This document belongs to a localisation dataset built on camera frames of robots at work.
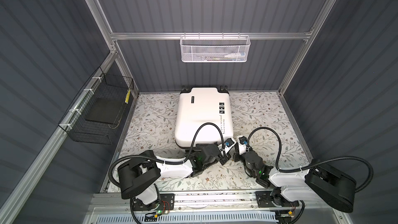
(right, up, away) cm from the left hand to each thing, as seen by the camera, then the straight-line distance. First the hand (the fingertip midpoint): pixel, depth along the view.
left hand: (232, 146), depth 78 cm
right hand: (+3, 0, +6) cm, 7 cm away
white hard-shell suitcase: (-18, +20, +6) cm, 28 cm away
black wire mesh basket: (-66, +19, -5) cm, 69 cm away
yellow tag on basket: (-56, +27, +5) cm, 62 cm away
